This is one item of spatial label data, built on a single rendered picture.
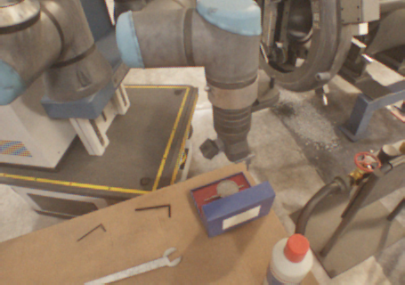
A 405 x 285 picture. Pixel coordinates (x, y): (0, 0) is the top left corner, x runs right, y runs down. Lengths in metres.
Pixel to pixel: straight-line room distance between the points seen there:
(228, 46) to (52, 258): 0.64
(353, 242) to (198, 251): 0.77
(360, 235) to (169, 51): 1.11
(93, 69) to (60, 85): 0.09
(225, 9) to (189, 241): 0.51
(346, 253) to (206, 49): 1.03
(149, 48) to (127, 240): 0.48
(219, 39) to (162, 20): 0.09
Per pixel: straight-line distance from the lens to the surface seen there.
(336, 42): 1.14
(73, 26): 0.67
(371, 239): 1.30
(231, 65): 0.39
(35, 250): 0.82
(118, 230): 0.73
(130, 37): 0.41
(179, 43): 0.39
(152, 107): 1.28
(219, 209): 0.56
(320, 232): 1.24
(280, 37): 1.47
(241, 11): 0.37
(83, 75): 0.70
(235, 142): 0.51
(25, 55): 0.54
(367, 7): 1.05
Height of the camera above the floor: 1.08
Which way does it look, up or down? 44 degrees down
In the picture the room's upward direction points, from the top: 7 degrees counter-clockwise
